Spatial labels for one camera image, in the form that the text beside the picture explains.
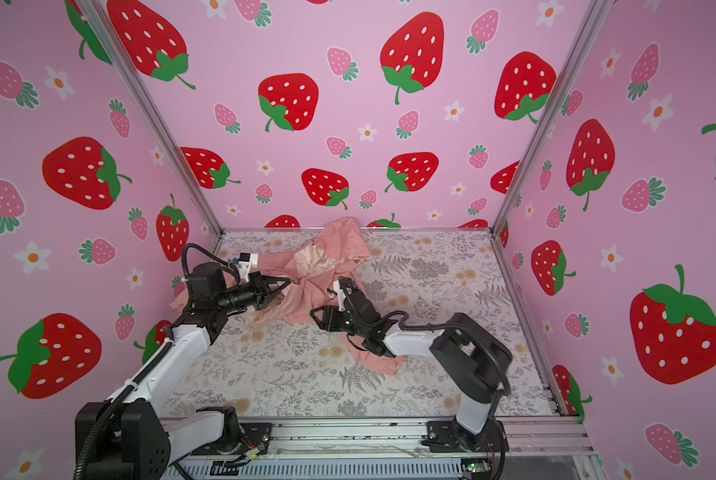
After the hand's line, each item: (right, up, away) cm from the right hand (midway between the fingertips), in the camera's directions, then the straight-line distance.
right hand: (311, 312), depth 84 cm
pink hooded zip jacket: (-3, +12, +22) cm, 25 cm away
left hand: (-4, +9, -7) cm, 13 cm away
